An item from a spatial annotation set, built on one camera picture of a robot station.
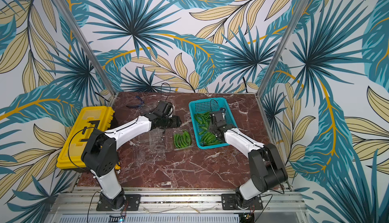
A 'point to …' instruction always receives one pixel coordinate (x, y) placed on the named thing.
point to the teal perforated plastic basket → (201, 109)
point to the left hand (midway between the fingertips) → (178, 124)
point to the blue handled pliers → (138, 106)
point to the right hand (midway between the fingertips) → (214, 124)
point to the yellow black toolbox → (89, 118)
